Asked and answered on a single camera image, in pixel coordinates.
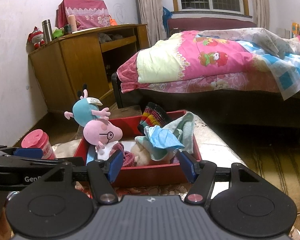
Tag cream teddy bear plush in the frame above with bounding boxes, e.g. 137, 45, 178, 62
131, 142, 176, 166

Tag mint green towel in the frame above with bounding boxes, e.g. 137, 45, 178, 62
135, 112, 194, 161

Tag rainbow striped sock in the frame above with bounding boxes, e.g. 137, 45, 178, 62
138, 102, 171, 134

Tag blue surgical face mask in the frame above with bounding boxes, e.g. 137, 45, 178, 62
86, 145, 97, 164

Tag pink lidded plastic jar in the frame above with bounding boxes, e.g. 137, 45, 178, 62
21, 129, 56, 160

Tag beige floral tablecloth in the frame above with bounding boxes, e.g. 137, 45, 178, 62
52, 116, 243, 198

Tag red cardboard box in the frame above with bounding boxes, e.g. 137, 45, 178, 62
73, 109, 203, 188

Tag wooden cabinet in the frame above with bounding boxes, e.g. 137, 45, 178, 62
29, 24, 149, 113

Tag pink floral quilt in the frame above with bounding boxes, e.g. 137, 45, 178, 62
117, 30, 281, 94

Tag red santa plush toy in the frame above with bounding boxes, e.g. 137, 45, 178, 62
27, 27, 45, 49

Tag green toy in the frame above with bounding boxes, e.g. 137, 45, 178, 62
52, 28, 64, 39

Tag steel thermos bottle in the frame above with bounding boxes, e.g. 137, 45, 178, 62
42, 19, 53, 43

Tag pink cylinder bottle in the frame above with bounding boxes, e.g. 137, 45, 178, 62
68, 15, 77, 32

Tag blue checkered blanket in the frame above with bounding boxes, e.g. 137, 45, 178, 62
198, 28, 300, 100

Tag pink cloth covered box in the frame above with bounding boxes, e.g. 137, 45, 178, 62
57, 0, 110, 30

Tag yellow toy box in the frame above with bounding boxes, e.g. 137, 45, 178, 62
291, 22, 300, 38

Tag beige curtain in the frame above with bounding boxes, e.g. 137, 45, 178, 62
138, 0, 166, 46

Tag bed with dark frame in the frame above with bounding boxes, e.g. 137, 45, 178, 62
110, 17, 300, 131

